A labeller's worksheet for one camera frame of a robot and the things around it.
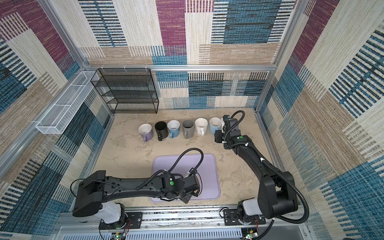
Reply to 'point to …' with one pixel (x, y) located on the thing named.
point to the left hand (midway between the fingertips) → (189, 192)
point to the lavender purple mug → (146, 131)
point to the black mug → (162, 130)
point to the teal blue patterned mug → (173, 127)
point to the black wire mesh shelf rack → (127, 90)
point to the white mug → (201, 125)
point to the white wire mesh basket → (55, 122)
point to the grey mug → (188, 126)
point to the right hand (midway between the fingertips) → (219, 135)
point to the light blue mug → (215, 123)
